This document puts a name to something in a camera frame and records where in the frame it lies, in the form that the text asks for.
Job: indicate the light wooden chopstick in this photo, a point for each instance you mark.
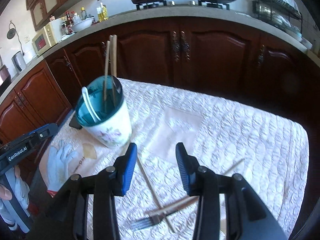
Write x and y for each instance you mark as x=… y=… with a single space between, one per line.
x=108 y=43

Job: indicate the white ceramic spoon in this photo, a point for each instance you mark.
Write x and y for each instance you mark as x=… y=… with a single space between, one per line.
x=89 y=106

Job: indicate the black dish drying rack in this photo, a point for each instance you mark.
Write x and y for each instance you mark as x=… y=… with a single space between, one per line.
x=283 y=14

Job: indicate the tan chopstick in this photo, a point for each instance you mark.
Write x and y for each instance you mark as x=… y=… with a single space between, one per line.
x=141 y=199

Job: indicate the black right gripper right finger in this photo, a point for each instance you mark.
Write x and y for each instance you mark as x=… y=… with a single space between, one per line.
x=247 y=217

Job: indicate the white mixing bowl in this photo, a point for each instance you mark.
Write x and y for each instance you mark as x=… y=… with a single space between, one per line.
x=82 y=25

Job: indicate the white electric kettle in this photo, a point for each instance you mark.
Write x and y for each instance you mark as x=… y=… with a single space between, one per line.
x=19 y=62

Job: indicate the yellow cooking oil bottle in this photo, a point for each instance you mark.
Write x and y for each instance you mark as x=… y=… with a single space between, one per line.
x=102 y=12

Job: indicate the white gloved left hand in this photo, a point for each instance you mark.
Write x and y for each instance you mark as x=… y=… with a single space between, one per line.
x=15 y=201

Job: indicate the floral utensil cup teal rim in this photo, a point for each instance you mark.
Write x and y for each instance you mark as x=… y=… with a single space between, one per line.
x=110 y=123

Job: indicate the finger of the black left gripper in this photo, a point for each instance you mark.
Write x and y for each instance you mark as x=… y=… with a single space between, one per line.
x=41 y=133

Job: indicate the white cotton glove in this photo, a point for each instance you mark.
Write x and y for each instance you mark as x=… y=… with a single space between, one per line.
x=57 y=166

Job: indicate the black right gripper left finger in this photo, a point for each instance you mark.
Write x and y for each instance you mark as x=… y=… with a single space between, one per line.
x=66 y=215

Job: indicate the dark soy sauce bottle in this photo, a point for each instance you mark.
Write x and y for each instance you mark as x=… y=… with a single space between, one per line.
x=69 y=22

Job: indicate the gas stove top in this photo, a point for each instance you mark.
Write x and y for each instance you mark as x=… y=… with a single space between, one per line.
x=190 y=3

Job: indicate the cream microwave oven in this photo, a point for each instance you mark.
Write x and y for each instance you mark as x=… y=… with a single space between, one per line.
x=48 y=36

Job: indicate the metal fork wooden handle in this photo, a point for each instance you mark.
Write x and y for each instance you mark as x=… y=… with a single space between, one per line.
x=156 y=217

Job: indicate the bamboo chopstick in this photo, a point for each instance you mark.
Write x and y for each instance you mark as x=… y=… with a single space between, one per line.
x=113 y=59

